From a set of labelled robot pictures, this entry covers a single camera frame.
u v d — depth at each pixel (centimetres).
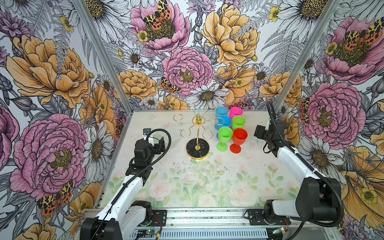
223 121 98
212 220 75
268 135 71
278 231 71
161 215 75
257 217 74
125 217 54
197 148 97
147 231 71
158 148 69
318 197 42
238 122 99
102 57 89
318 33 80
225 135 88
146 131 70
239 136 89
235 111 100
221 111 102
